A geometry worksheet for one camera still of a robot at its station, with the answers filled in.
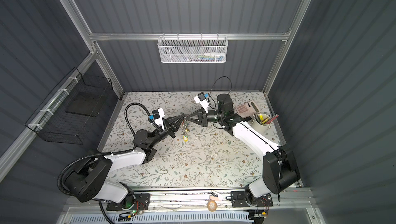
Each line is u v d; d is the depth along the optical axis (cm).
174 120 68
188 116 70
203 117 64
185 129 71
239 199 74
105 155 49
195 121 70
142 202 73
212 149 91
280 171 45
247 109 108
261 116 94
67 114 72
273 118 90
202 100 66
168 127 65
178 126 69
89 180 43
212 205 73
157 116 63
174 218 77
